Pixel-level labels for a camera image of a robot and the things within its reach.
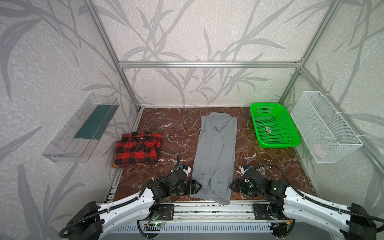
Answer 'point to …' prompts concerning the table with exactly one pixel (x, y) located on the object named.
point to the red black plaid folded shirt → (137, 148)
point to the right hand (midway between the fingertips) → (231, 183)
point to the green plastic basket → (274, 126)
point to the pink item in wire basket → (319, 149)
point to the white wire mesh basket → (327, 134)
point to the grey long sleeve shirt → (213, 172)
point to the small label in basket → (268, 129)
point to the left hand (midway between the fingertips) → (199, 186)
